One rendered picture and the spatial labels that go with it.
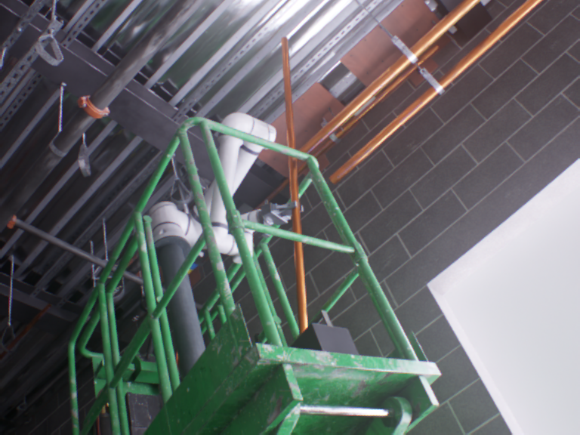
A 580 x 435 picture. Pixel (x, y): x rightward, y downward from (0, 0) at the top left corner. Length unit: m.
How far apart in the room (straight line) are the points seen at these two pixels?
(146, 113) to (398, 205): 1.57
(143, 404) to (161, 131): 1.57
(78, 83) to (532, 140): 2.49
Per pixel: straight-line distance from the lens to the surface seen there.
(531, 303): 3.15
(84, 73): 3.35
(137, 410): 2.97
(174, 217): 2.91
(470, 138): 3.52
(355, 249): 2.20
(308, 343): 1.97
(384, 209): 3.59
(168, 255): 2.74
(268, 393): 1.60
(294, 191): 2.56
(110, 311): 2.87
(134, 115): 3.50
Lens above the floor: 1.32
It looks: 47 degrees up
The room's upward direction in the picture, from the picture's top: 24 degrees counter-clockwise
